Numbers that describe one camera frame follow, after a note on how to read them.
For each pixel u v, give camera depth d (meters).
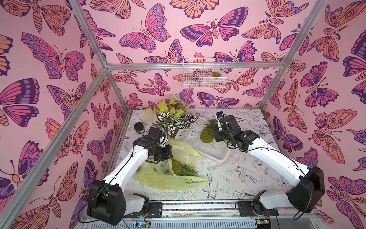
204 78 1.06
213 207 0.75
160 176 0.80
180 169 0.81
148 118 1.14
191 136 1.03
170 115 0.84
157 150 0.68
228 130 0.59
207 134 0.91
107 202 0.40
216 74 0.93
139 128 1.03
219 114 0.70
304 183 0.40
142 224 0.72
